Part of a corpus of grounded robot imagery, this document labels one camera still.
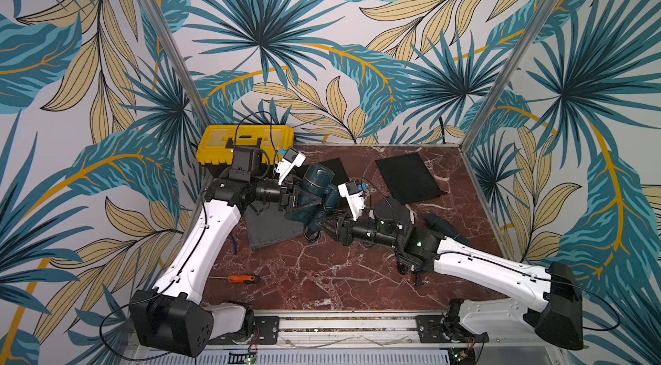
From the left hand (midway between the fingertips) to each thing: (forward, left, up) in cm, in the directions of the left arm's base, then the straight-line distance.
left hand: (317, 201), depth 64 cm
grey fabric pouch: (+8, +19, -28) cm, 35 cm away
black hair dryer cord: (-6, +3, -6) cm, 9 cm away
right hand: (-4, 0, -3) cm, 5 cm away
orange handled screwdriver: (-11, +21, -29) cm, 37 cm away
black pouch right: (+32, -36, -32) cm, 58 cm away
